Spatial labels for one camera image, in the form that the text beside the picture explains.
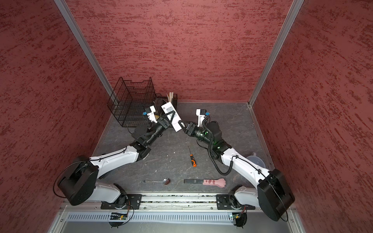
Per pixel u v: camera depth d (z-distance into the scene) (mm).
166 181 796
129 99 1231
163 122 667
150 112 683
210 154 595
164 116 705
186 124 748
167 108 719
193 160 875
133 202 745
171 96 970
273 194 402
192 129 643
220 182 793
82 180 424
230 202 647
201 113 680
